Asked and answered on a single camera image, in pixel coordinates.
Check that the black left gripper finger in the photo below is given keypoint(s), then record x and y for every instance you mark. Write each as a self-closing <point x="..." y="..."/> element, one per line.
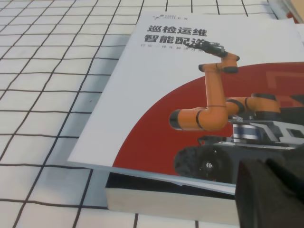
<point x="270" y="193"/>

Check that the white red robot brochure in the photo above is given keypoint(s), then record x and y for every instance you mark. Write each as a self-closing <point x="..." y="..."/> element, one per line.
<point x="192" y="96"/>

